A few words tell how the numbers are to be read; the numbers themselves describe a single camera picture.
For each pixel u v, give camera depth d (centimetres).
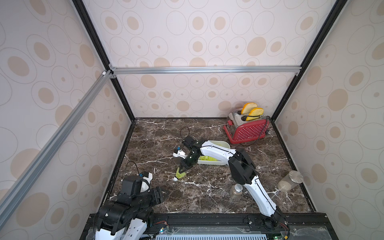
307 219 76
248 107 97
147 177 63
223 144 100
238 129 94
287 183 85
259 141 107
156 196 57
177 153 86
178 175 87
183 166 82
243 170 58
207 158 94
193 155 81
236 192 75
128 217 44
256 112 92
